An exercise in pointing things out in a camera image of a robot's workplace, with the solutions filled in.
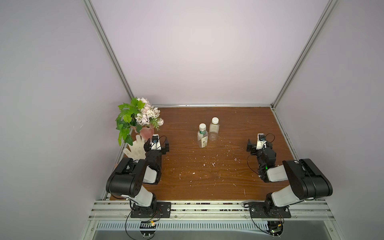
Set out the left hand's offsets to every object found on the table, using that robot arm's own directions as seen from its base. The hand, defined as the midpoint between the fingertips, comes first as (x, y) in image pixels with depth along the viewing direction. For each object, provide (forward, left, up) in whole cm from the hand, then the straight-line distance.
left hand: (158, 137), depth 89 cm
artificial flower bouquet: (+2, +7, +19) cm, 21 cm away
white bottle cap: (+2, -27, +8) cm, 28 cm away
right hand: (+1, -62, -1) cm, 62 cm away
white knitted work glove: (-4, +15, -11) cm, 19 cm away
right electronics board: (-42, -62, -13) cm, 76 cm away
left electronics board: (-43, +1, -15) cm, 46 cm away
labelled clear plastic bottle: (0, -27, +3) cm, 27 cm away
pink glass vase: (-1, +6, +5) cm, 8 cm away
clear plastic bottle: (+10, -35, -4) cm, 36 cm away
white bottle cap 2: (+7, -34, +8) cm, 36 cm away
